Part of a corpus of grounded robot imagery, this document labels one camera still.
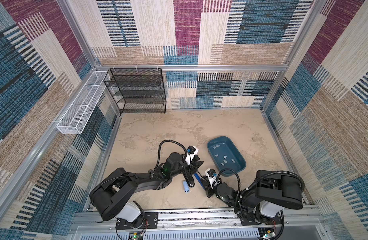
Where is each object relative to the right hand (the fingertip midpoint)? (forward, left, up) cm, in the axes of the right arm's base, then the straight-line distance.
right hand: (203, 180), depth 85 cm
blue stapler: (+1, +2, +1) cm, 3 cm away
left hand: (+8, +1, +11) cm, 14 cm away
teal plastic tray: (+15, -15, 0) cm, 21 cm away
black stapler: (-1, +8, +4) cm, 9 cm away
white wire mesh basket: (+19, +60, +34) cm, 72 cm away
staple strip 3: (+11, -15, 0) cm, 18 cm away
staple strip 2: (+11, -20, 0) cm, 23 cm away
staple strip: (+14, -15, -1) cm, 21 cm away
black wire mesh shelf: (+61, +43, +16) cm, 76 cm away
